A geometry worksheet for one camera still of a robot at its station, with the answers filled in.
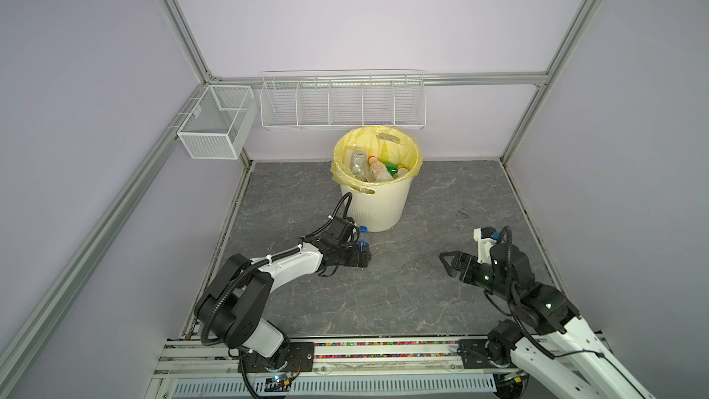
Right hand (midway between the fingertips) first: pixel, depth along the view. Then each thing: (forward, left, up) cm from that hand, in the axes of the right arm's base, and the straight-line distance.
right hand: (451, 260), depth 74 cm
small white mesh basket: (+49, +77, +9) cm, 92 cm away
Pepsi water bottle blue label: (+11, +25, -11) cm, 29 cm away
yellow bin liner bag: (+40, +15, +7) cm, 43 cm away
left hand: (+6, +26, -13) cm, 29 cm away
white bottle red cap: (+28, +20, +5) cm, 35 cm away
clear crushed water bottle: (+28, +26, +9) cm, 39 cm away
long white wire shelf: (+55, +31, +14) cm, 65 cm away
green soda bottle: (+36, +14, -1) cm, 38 cm away
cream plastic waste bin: (+18, +18, -2) cm, 26 cm away
